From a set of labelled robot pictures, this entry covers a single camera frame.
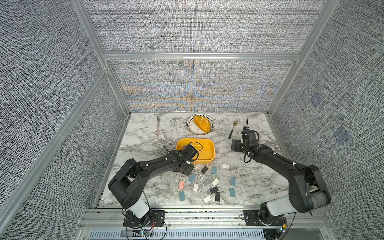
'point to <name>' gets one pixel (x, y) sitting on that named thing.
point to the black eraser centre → (204, 170)
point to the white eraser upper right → (226, 166)
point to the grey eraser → (207, 182)
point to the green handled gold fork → (235, 123)
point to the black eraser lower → (214, 190)
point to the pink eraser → (181, 184)
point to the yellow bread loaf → (203, 122)
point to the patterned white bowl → (193, 128)
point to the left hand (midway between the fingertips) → (188, 167)
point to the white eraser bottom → (207, 199)
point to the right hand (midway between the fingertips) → (240, 139)
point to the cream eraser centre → (215, 182)
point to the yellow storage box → (205, 147)
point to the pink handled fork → (158, 119)
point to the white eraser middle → (195, 187)
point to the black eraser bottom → (217, 196)
